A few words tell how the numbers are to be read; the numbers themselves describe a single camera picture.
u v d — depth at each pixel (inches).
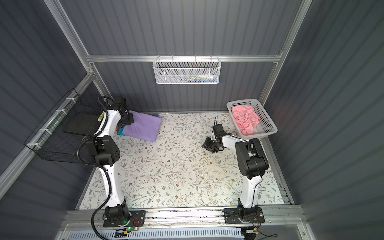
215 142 29.9
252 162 20.7
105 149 23.2
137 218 28.6
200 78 36.1
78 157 20.4
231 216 29.0
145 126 39.4
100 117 31.7
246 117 43.3
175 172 35.1
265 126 41.6
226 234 27.8
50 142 25.7
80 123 29.6
